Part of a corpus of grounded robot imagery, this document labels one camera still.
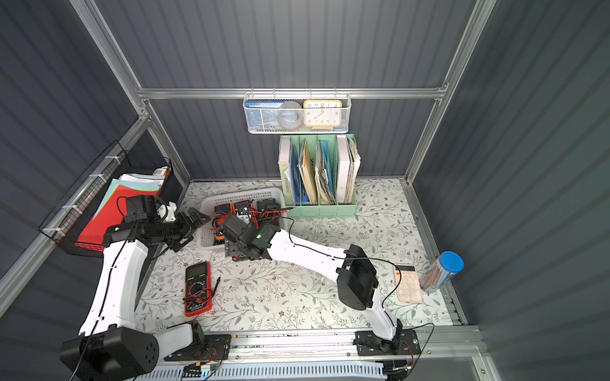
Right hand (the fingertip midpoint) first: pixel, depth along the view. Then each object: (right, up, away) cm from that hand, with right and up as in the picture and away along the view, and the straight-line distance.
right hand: (239, 241), depth 78 cm
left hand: (-13, +5, -3) cm, 14 cm away
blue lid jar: (+64, -8, -6) cm, 65 cm away
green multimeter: (+7, +9, +15) cm, 19 cm away
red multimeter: (-16, -18, +4) cm, 24 cm away
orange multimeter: (-13, +9, +18) cm, 24 cm away
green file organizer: (+27, +24, +15) cm, 39 cm away
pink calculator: (+59, -19, +6) cm, 63 cm away
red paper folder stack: (-37, +12, -7) cm, 39 cm away
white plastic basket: (-17, -1, +13) cm, 22 cm away
